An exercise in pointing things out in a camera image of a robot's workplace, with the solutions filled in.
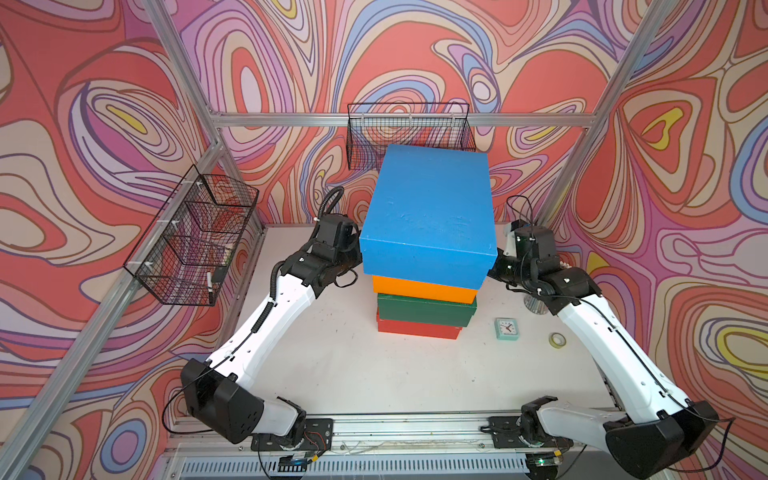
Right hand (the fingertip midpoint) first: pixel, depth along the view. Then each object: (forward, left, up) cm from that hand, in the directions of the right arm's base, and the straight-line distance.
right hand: (477, 267), depth 75 cm
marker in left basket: (-4, +67, +1) cm, 67 cm away
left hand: (+6, +27, +3) cm, 27 cm away
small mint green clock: (-6, -13, -25) cm, 28 cm away
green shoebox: (-10, +14, -4) cm, 18 cm away
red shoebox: (-10, +16, -13) cm, 23 cm away
